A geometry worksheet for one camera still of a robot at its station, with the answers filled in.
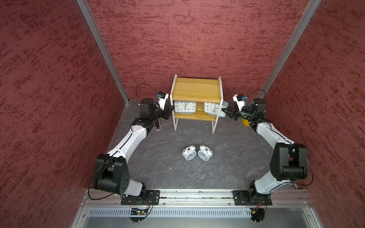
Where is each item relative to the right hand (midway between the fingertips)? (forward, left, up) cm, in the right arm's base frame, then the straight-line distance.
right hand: (223, 108), depth 84 cm
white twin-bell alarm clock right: (-22, +12, -15) cm, 29 cm away
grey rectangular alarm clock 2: (+1, +6, -1) cm, 6 cm away
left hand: (0, +32, +2) cm, 32 cm away
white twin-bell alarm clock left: (-22, +22, -15) cm, 34 cm away
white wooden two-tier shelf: (+6, +14, +10) cm, 19 cm away
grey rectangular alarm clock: (+4, +23, -3) cm, 24 cm away
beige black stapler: (+2, +44, -18) cm, 48 cm away
